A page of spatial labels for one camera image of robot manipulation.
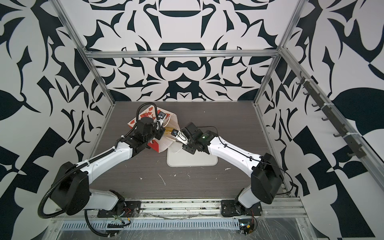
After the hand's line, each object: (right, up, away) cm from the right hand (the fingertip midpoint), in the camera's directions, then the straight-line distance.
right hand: (188, 139), depth 82 cm
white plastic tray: (-7, -12, +9) cm, 16 cm away
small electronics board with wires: (+27, -39, -11) cm, 49 cm away
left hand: (-16, +11, +2) cm, 19 cm away
